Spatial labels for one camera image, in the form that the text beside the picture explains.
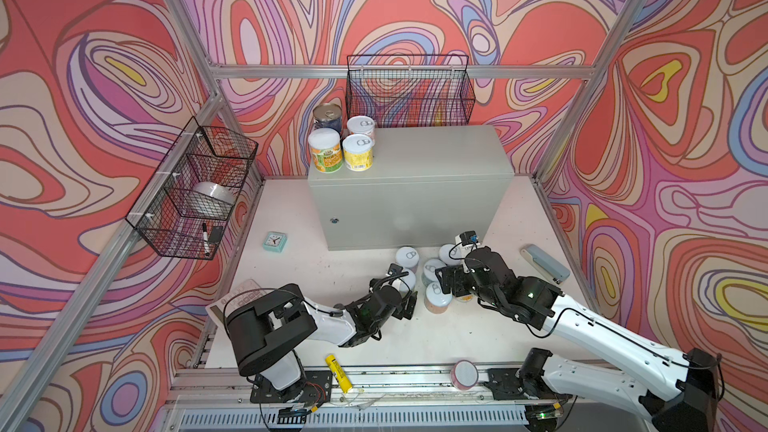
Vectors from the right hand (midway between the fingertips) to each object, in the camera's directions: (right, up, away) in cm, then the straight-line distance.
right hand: (452, 276), depth 77 cm
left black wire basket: (-69, +17, -3) cm, 71 cm away
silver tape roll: (-60, +22, -3) cm, 64 cm away
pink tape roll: (+3, -25, -2) cm, 25 cm away
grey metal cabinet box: (-2, +26, +34) cm, 43 cm away
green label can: (-13, -1, -4) cm, 13 cm away
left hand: (-11, -6, +10) cm, 16 cm away
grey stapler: (+34, -2, +12) cm, 37 cm away
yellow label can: (+1, -2, -11) cm, 11 cm away
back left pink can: (-11, +2, +14) cm, 18 cm away
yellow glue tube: (-29, -24, -3) cm, 38 cm away
